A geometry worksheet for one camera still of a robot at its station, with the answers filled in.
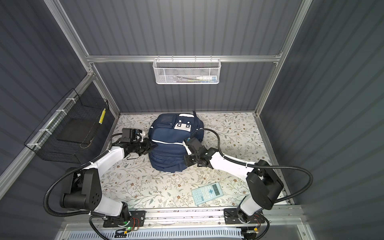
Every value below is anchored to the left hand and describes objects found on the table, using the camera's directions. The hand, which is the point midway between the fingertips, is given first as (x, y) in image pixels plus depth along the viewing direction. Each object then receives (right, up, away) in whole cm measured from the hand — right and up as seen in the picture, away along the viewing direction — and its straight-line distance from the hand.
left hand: (156, 145), depth 89 cm
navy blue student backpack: (+7, +9, +6) cm, 12 cm away
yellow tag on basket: (-29, +17, -6) cm, 34 cm away
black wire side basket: (-40, +5, -28) cm, 49 cm away
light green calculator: (+30, -25, -9) cm, 40 cm away
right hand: (+19, -7, -4) cm, 21 cm away
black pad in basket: (-37, +9, -12) cm, 41 cm away
